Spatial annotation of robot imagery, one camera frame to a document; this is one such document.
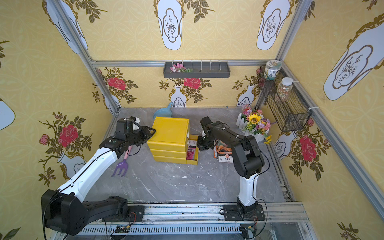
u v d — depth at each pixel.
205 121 0.80
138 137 0.70
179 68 0.88
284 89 0.72
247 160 0.51
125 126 0.61
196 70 0.92
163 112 1.18
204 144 0.82
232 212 0.73
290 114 0.80
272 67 0.84
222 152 0.95
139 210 0.75
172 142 0.75
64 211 0.39
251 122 0.87
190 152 0.95
